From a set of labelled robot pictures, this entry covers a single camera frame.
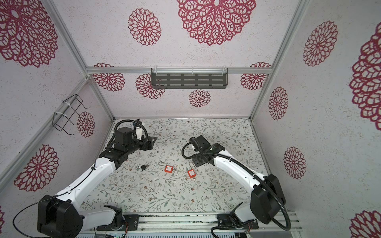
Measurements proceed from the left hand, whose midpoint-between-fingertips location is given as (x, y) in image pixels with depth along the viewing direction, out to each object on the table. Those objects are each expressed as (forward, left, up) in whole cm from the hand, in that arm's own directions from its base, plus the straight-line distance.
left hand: (149, 140), depth 82 cm
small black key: (-7, +6, -19) cm, 21 cm away
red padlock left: (-9, -9, -19) cm, 23 cm away
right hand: (-7, -27, -6) cm, 28 cm away
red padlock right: (-11, -23, -19) cm, 32 cm away
